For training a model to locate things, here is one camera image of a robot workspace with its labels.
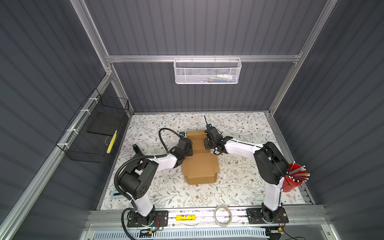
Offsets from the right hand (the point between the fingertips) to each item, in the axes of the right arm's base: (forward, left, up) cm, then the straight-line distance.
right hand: (209, 141), depth 97 cm
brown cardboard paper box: (-16, +5, -3) cm, 17 cm away
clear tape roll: (-43, -9, -5) cm, 44 cm away
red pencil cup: (-25, -43, +5) cm, 50 cm away
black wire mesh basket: (-11, +58, +25) cm, 64 cm away
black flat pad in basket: (-5, +53, +26) cm, 59 cm away
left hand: (-3, +13, 0) cm, 14 cm away
